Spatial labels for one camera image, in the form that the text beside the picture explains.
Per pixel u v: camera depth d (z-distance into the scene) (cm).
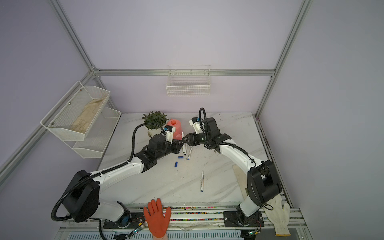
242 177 88
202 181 86
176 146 72
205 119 64
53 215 38
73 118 77
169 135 74
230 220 73
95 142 91
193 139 72
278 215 75
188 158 96
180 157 96
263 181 44
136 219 73
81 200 42
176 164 93
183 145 81
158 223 72
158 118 94
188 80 93
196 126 75
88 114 80
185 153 97
